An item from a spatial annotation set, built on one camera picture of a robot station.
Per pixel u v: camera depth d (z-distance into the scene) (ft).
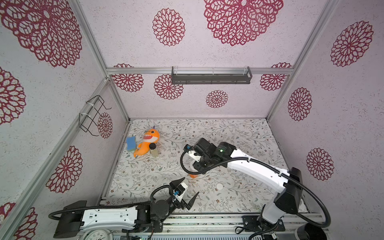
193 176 2.89
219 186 2.81
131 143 3.41
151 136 3.26
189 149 2.17
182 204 2.05
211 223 2.46
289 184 1.38
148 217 1.85
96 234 2.22
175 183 2.22
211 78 3.00
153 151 3.07
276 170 1.45
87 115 2.43
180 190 1.89
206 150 1.83
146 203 2.02
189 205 2.09
